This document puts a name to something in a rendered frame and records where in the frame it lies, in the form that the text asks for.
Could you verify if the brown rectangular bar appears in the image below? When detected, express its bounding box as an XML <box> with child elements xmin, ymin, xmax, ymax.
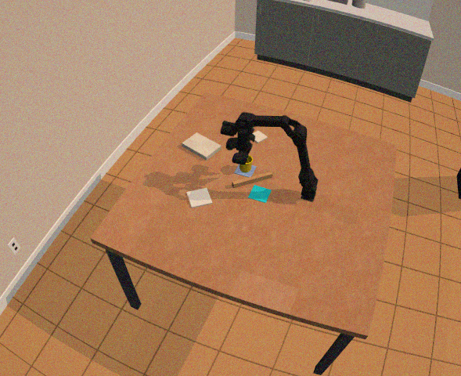
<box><xmin>232</xmin><ymin>172</ymin><xmax>273</xmax><ymax>188</ymax></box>

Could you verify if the cream flat rectangular block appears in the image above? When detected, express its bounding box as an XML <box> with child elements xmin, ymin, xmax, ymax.
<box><xmin>182</xmin><ymin>132</ymin><xmax>221</xmax><ymax>160</ymax></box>

